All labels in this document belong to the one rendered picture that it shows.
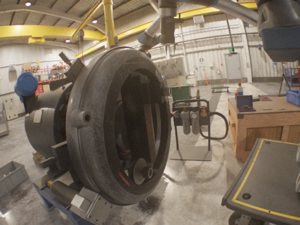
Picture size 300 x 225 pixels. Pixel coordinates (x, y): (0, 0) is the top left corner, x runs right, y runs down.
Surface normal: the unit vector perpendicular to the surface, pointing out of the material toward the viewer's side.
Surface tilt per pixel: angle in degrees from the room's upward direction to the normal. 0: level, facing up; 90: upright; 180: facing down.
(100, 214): 90
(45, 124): 70
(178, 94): 90
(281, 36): 90
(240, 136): 90
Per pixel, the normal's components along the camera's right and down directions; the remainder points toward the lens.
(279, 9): -0.81, -0.10
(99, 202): 0.91, -0.04
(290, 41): -0.76, 0.25
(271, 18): -0.95, -0.14
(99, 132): 0.75, -0.05
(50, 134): -0.42, 0.07
